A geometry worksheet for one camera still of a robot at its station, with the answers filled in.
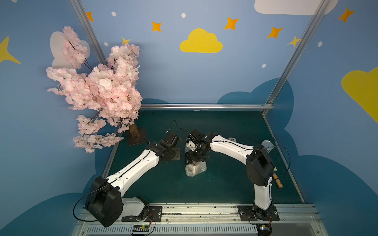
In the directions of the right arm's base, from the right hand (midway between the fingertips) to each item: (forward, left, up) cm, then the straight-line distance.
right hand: (192, 160), depth 86 cm
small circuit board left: (-34, +24, -9) cm, 42 cm away
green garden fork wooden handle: (-6, -50, -6) cm, 51 cm away
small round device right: (-30, -39, -11) cm, 50 cm away
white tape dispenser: (+20, -28, -4) cm, 34 cm away
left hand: (+2, +8, +6) cm, 10 cm away
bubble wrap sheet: (-5, -2, +1) cm, 5 cm away
